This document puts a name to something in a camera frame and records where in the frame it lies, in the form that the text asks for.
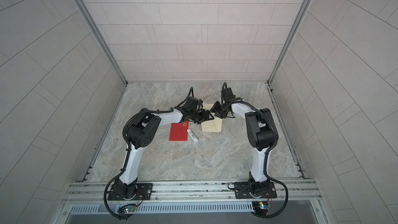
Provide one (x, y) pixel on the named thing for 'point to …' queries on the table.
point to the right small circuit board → (260, 208)
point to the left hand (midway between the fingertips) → (215, 117)
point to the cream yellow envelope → (214, 125)
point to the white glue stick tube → (193, 136)
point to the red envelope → (179, 131)
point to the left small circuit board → (129, 209)
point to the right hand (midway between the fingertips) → (211, 111)
